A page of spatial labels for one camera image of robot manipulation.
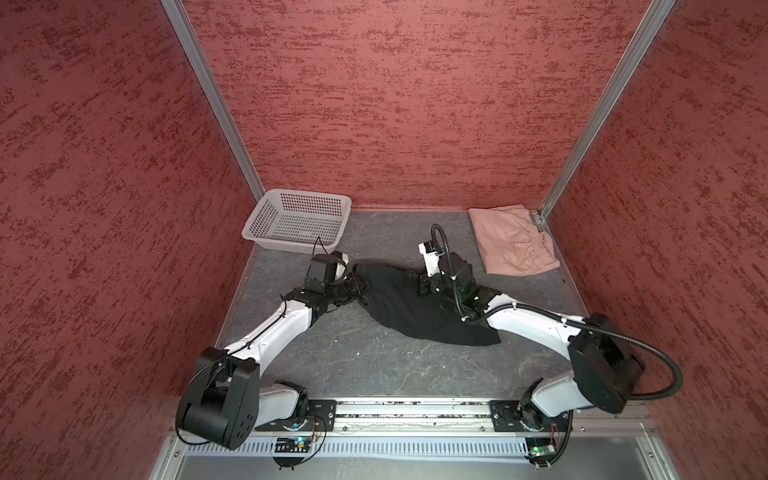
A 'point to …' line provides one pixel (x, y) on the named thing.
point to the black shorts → (393, 295)
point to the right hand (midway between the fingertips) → (406, 279)
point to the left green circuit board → (288, 445)
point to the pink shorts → (509, 242)
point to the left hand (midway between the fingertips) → (370, 289)
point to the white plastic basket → (299, 220)
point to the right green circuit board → (540, 449)
